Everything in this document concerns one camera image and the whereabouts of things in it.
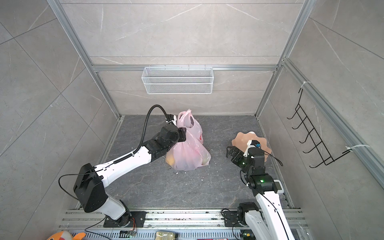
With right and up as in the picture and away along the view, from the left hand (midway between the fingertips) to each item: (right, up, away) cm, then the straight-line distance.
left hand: (184, 126), depth 80 cm
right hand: (+26, -12, -4) cm, 29 cm away
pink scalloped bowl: (+37, -11, +20) cm, 44 cm away
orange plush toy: (-51, -49, -16) cm, 72 cm away
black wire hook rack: (+61, -3, -12) cm, 62 cm away
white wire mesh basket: (-6, +32, +21) cm, 38 cm away
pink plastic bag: (+3, -15, -2) cm, 15 cm away
